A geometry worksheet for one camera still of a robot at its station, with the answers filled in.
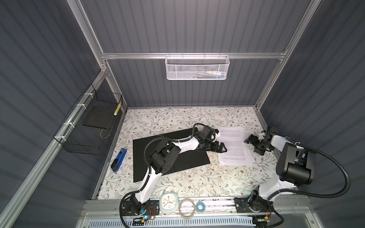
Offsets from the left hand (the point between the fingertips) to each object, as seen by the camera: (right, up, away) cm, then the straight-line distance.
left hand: (222, 149), depth 91 cm
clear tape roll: (-23, -28, -16) cm, 40 cm away
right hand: (+21, +2, +3) cm, 22 cm away
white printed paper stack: (+11, -3, +3) cm, 11 cm away
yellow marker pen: (-64, +26, -10) cm, 69 cm away
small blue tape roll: (-16, -27, -19) cm, 37 cm away
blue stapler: (-66, -7, -4) cm, 67 cm away
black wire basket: (-75, +15, -19) cm, 79 cm away
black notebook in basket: (-72, +21, -13) cm, 76 cm away
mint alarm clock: (-33, -23, -18) cm, 44 cm away
